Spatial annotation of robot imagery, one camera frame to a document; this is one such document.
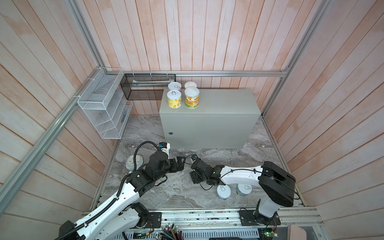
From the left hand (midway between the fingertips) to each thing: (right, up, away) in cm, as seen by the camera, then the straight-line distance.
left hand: (178, 162), depth 75 cm
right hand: (+9, -9, +13) cm, 18 cm away
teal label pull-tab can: (+34, -15, +3) cm, 38 cm away
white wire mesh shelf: (-39, +29, +5) cm, 49 cm away
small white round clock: (-31, -4, +15) cm, 35 cm away
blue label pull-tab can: (+24, -16, +3) cm, 29 cm away
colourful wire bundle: (-3, -25, -15) cm, 30 cm away
